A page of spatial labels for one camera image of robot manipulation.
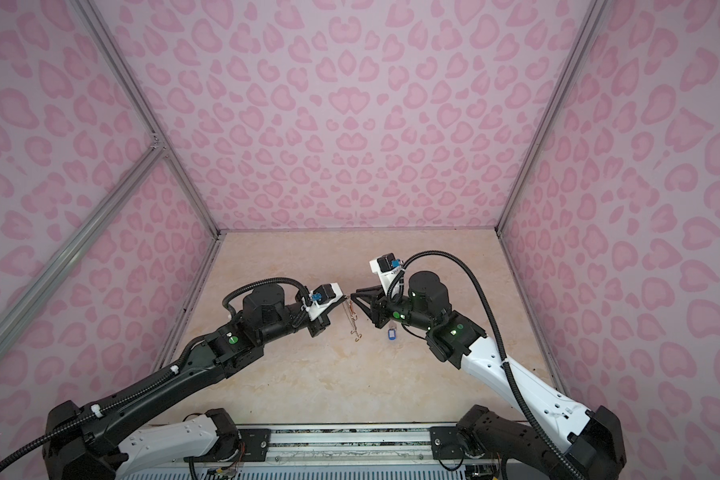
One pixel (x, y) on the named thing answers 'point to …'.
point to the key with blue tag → (392, 334)
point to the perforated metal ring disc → (354, 318)
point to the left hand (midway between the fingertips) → (343, 291)
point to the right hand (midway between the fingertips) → (355, 296)
